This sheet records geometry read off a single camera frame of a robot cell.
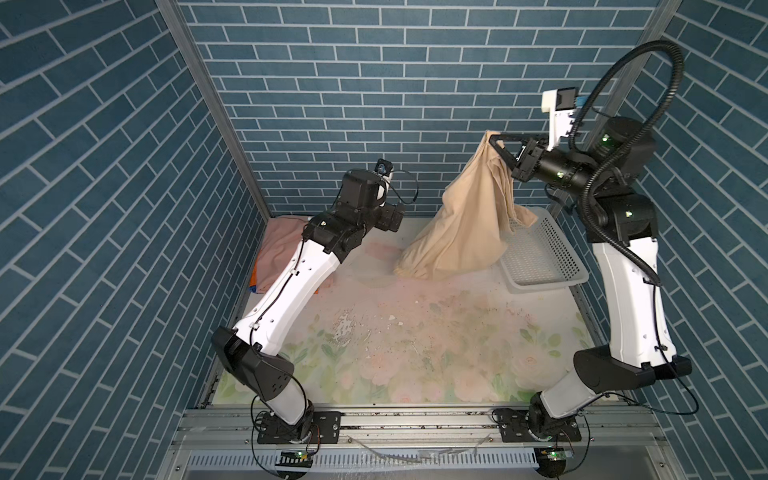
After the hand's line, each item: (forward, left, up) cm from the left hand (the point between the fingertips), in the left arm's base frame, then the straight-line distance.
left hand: (385, 199), depth 73 cm
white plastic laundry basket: (+9, -57, -36) cm, 68 cm away
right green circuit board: (-50, -40, -39) cm, 75 cm away
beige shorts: (-8, -20, -4) cm, 22 cm away
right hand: (-6, -18, +20) cm, 28 cm away
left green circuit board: (-49, +22, -41) cm, 68 cm away
